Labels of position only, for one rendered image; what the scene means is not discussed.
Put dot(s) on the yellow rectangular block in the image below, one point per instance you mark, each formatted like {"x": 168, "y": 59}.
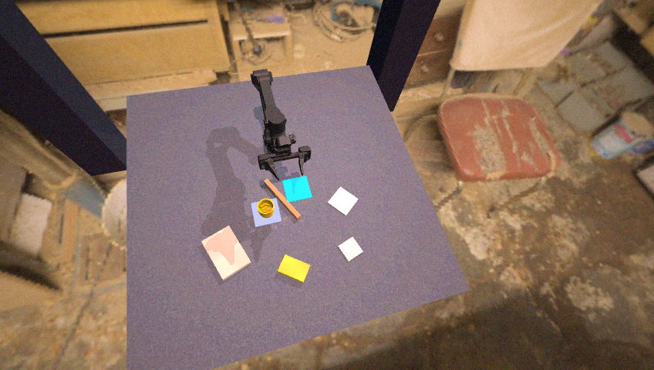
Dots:
{"x": 293, "y": 268}

